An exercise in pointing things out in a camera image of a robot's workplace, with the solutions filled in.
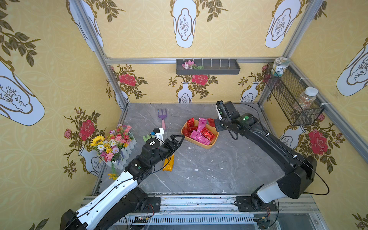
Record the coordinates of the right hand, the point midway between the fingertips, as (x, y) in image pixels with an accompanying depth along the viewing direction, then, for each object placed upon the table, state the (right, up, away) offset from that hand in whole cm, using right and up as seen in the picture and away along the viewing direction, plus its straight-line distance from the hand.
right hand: (221, 120), depth 81 cm
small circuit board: (-44, -51, -8) cm, 68 cm away
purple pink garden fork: (-39, +2, +33) cm, 51 cm away
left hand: (-25, -9, -8) cm, 27 cm away
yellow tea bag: (-30, -28, +3) cm, 41 cm away
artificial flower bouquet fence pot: (-59, -15, -3) cm, 61 cm away
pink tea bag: (-10, -3, +17) cm, 19 cm away
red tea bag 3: (-20, -8, +13) cm, 25 cm away
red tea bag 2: (-6, -9, +13) cm, 17 cm away
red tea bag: (-17, -2, +19) cm, 26 cm away
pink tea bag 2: (-12, -11, +11) cm, 20 cm away
